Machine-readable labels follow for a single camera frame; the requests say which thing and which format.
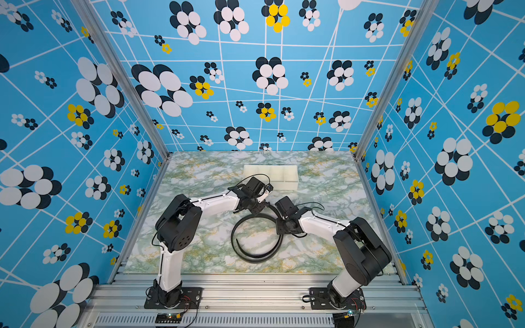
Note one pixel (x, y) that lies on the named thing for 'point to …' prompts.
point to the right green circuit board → (344, 320)
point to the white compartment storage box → (282, 177)
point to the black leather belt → (254, 237)
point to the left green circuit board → (168, 318)
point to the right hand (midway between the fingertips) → (285, 226)
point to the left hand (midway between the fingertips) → (261, 202)
